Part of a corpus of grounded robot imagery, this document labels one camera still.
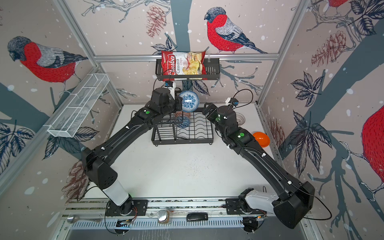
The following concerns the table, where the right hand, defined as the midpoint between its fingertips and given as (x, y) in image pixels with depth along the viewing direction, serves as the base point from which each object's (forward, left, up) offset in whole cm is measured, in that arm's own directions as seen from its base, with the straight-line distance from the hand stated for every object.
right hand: (206, 110), depth 72 cm
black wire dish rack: (+10, +4, -32) cm, 34 cm away
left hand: (+7, +12, +2) cm, 14 cm away
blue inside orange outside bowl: (+1, +13, -9) cm, 16 cm away
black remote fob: (-41, +5, -29) cm, 50 cm away
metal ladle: (-44, +62, -30) cm, 82 cm away
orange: (+5, +14, -9) cm, 17 cm away
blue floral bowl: (+9, +8, -2) cm, 12 cm away
